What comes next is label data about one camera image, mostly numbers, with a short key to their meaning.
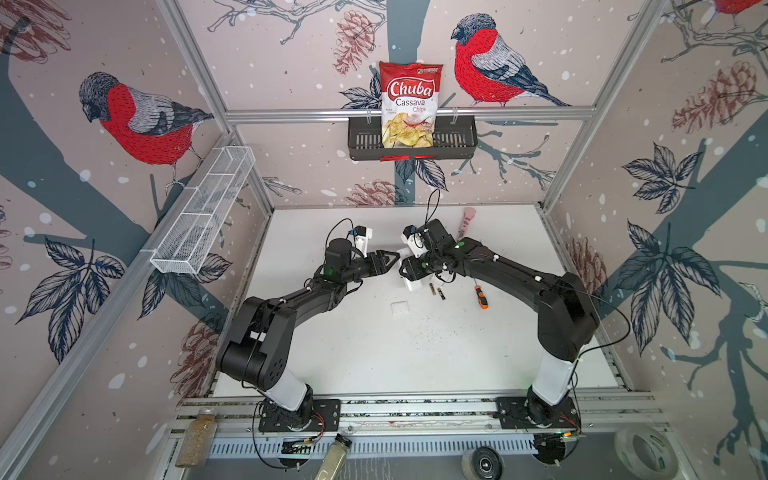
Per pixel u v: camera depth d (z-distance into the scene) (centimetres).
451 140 95
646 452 70
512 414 73
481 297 94
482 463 59
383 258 78
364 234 81
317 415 73
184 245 71
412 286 86
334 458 65
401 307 92
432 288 97
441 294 95
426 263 75
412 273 78
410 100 83
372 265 78
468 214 118
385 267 78
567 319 48
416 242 77
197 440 67
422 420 73
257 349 45
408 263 78
